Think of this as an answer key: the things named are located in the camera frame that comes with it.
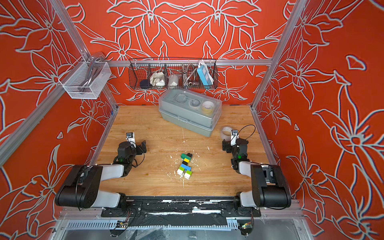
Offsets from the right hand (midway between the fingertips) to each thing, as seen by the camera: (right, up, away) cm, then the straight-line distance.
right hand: (229, 137), depth 92 cm
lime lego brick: (-26, -19, -9) cm, 33 cm away
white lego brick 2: (-27, -20, -10) cm, 35 cm away
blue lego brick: (-27, -16, -7) cm, 32 cm away
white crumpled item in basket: (-46, +37, 0) cm, 59 cm away
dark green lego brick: (-28, -11, -2) cm, 31 cm away
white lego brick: (-31, -18, -8) cm, 37 cm away
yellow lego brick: (-27, -13, -4) cm, 30 cm away
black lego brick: (-25, -10, -2) cm, 27 cm away
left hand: (-59, -2, +1) cm, 59 cm away
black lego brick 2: (-28, -14, -6) cm, 32 cm away
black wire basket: (-37, +43, +8) cm, 57 cm away
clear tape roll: (+1, +2, +11) cm, 11 cm away
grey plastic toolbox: (-25, +17, -1) cm, 30 cm away
